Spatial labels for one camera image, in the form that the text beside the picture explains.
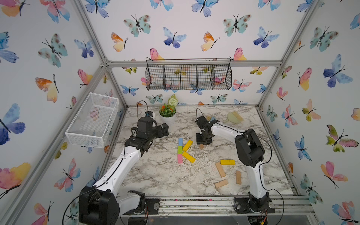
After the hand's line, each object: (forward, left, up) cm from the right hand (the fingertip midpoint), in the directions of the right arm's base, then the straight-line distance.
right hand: (200, 141), depth 97 cm
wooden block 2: (-23, -22, -1) cm, 32 cm away
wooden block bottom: (-26, -12, -1) cm, 29 cm away
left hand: (-2, +23, +19) cm, 30 cm away
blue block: (0, +13, -1) cm, 13 cm away
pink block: (-13, +13, -1) cm, 18 cm away
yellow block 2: (-11, +7, -1) cm, 14 cm away
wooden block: (-18, -12, -2) cm, 22 cm away
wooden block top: (-3, -1, -1) cm, 4 cm away
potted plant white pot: (+12, +23, +13) cm, 28 cm away
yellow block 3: (-14, -17, -1) cm, 22 cm away
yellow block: (-3, +8, -1) cm, 9 cm away
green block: (-7, +13, -1) cm, 15 cm away
